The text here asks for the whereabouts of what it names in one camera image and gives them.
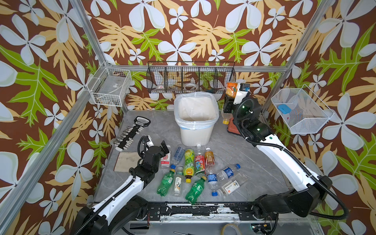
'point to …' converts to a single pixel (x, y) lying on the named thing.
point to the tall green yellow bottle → (189, 164)
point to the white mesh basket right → (301, 110)
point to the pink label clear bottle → (165, 160)
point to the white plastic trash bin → (192, 137)
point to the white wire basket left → (109, 86)
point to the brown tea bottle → (209, 158)
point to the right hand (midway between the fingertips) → (228, 95)
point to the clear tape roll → (190, 86)
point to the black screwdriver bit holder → (127, 136)
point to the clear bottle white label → (227, 189)
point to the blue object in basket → (284, 108)
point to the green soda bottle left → (166, 182)
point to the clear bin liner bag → (196, 110)
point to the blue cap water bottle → (228, 173)
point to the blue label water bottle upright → (212, 181)
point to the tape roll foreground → (236, 224)
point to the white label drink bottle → (178, 182)
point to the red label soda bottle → (199, 162)
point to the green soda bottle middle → (195, 191)
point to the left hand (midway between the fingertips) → (158, 142)
